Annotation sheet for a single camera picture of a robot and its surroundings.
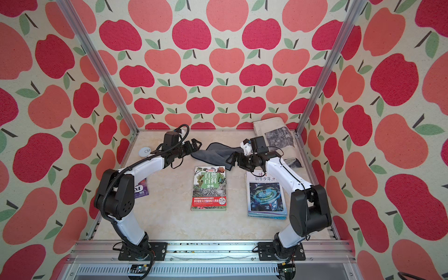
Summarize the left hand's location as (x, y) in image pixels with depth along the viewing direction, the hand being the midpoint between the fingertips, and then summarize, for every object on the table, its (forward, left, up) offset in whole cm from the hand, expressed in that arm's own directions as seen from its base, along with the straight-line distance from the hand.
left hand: (198, 148), depth 93 cm
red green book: (-19, -6, -13) cm, 24 cm away
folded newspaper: (+14, -49, -7) cm, 52 cm away
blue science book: (-22, -36, -12) cm, 44 cm away
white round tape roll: (+5, +34, -10) cm, 36 cm away
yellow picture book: (-32, -39, -12) cm, 52 cm away
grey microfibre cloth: (+4, -10, -10) cm, 15 cm away
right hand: (-11, -19, -1) cm, 22 cm away
